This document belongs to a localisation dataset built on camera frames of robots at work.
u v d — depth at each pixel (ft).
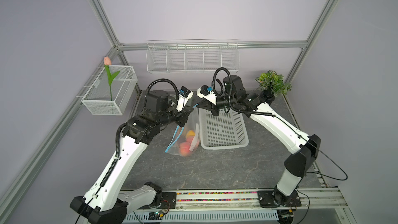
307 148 1.44
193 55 3.26
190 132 2.83
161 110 1.56
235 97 1.84
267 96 3.39
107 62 2.59
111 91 2.54
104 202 1.19
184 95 1.75
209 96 1.92
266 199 2.42
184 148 2.39
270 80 3.00
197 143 2.64
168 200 2.39
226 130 3.19
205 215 5.18
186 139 2.72
